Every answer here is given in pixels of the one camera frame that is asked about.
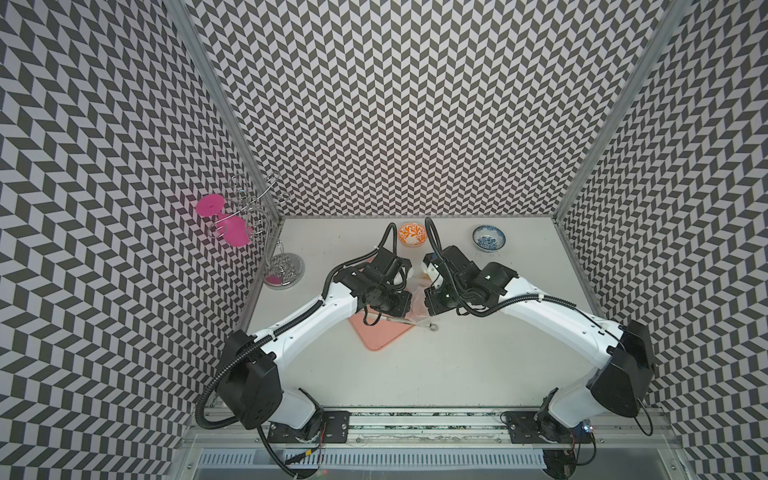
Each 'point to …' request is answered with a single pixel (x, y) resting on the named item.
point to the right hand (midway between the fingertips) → (429, 307)
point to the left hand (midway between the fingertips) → (406, 311)
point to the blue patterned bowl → (488, 238)
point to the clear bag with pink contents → (418, 311)
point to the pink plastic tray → (385, 332)
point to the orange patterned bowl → (412, 234)
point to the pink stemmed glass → (234, 229)
